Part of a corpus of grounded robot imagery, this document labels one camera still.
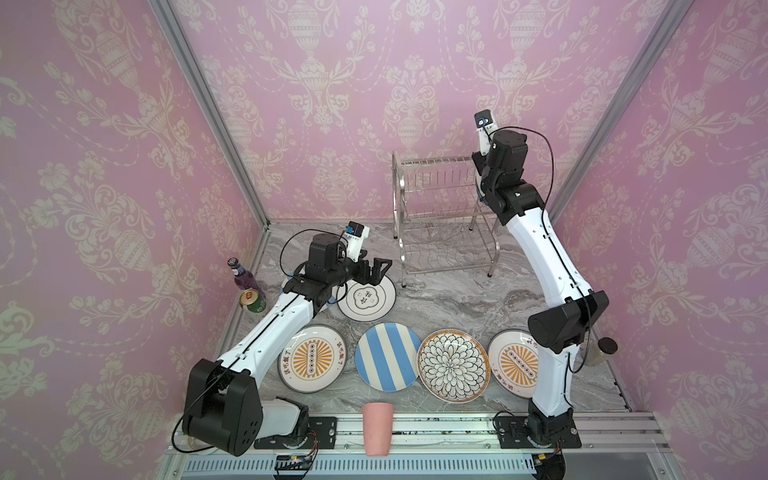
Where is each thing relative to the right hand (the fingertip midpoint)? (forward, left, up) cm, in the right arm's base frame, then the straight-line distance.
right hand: (506, 135), depth 73 cm
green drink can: (-21, +70, -37) cm, 82 cm away
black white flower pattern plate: (-39, +13, -48) cm, 63 cm away
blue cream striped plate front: (-35, +32, -48) cm, 68 cm away
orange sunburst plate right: (-38, -4, -49) cm, 62 cm away
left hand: (-18, +32, -24) cm, 44 cm away
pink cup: (-52, +34, -42) cm, 76 cm away
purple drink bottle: (-16, +73, -33) cm, 82 cm away
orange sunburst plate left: (-35, +53, -47) cm, 79 cm away
